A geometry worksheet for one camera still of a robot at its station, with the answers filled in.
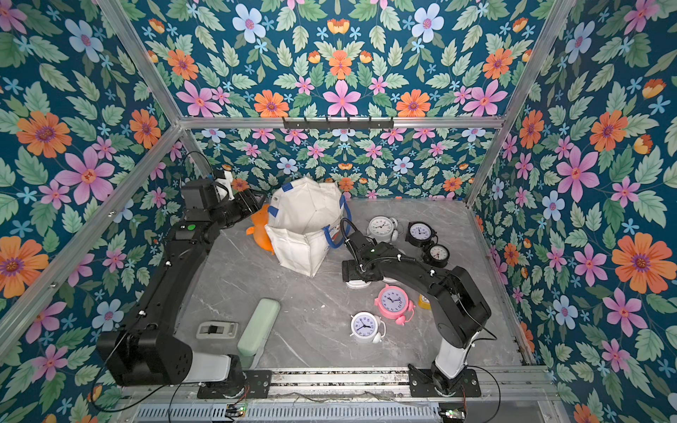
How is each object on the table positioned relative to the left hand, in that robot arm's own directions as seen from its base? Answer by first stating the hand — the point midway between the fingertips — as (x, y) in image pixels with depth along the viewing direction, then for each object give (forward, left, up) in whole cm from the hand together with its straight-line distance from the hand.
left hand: (261, 194), depth 76 cm
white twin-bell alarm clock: (+7, -39, -29) cm, 49 cm away
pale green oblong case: (-29, +5, -30) cm, 42 cm away
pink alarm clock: (-23, -39, -32) cm, 55 cm away
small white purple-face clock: (-30, -29, -31) cm, 52 cm away
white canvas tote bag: (+14, -7, -27) cm, 31 cm away
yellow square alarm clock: (-24, -49, -32) cm, 63 cm away
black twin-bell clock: (-6, -58, -31) cm, 66 cm away
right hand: (-12, -28, -27) cm, 41 cm away
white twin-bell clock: (-18, -27, -27) cm, 42 cm away
